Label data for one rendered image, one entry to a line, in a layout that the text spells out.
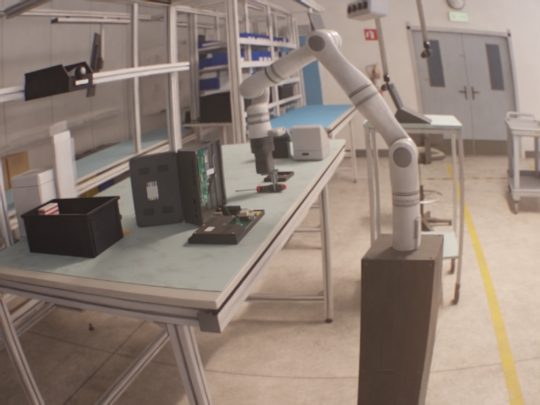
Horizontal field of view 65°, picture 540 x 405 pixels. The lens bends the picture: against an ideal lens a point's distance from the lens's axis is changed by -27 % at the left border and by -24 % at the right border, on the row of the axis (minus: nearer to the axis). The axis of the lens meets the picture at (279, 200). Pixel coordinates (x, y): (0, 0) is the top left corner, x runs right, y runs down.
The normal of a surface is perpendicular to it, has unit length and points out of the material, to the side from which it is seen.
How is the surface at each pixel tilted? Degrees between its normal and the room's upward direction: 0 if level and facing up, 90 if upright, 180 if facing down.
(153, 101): 90
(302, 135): 90
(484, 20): 90
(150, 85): 90
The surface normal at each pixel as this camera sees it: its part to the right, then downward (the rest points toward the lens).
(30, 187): -0.23, 0.26
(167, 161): 0.16, 0.22
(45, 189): 0.97, -0.03
